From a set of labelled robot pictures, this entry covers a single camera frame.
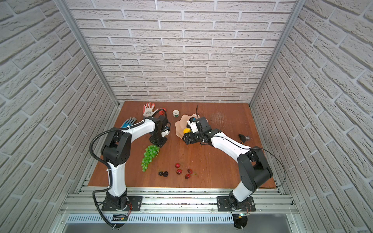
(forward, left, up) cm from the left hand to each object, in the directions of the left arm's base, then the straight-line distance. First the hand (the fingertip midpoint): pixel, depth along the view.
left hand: (160, 143), depth 95 cm
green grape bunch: (-7, +5, +3) cm, 9 cm away
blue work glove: (+19, +26, -1) cm, 32 cm away
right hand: (-1, -19, +10) cm, 21 cm away
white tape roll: (+26, -10, +2) cm, 28 cm away
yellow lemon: (+8, -18, +4) cm, 19 cm away
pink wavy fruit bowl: (+14, -14, +2) cm, 20 cm away
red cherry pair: (-19, -12, 0) cm, 22 cm away
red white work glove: (+30, +13, 0) cm, 33 cm away
